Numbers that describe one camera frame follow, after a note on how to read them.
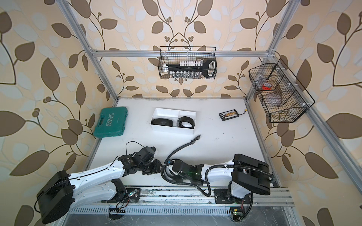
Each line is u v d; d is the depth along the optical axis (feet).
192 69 2.77
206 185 1.77
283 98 2.42
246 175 1.43
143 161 2.13
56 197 1.35
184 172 2.03
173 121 3.23
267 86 2.64
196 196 2.48
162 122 3.09
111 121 3.25
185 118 3.08
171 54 2.99
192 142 3.06
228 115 3.54
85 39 2.79
